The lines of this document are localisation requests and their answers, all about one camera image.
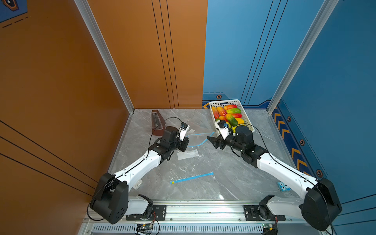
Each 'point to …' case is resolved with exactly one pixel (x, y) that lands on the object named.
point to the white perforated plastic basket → (223, 103)
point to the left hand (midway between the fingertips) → (187, 136)
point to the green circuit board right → (267, 227)
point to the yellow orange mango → (240, 120)
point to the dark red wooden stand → (157, 123)
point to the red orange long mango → (230, 106)
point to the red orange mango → (215, 112)
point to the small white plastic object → (138, 184)
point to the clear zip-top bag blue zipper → (196, 139)
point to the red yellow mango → (221, 111)
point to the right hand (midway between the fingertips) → (213, 131)
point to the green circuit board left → (146, 226)
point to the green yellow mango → (235, 110)
